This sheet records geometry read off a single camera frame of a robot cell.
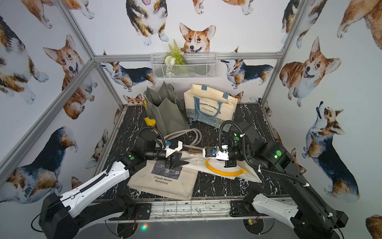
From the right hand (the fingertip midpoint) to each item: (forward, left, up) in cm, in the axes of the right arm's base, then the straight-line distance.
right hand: (211, 148), depth 60 cm
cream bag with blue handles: (+38, -1, -15) cm, 41 cm away
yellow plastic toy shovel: (+39, +43, -31) cm, 66 cm away
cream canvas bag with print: (-3, +18, -31) cm, 36 cm away
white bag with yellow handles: (-3, -3, -13) cm, 13 cm away
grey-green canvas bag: (+34, +27, -13) cm, 45 cm away
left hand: (+2, +10, -8) cm, 13 cm away
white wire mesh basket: (+55, +6, +4) cm, 55 cm away
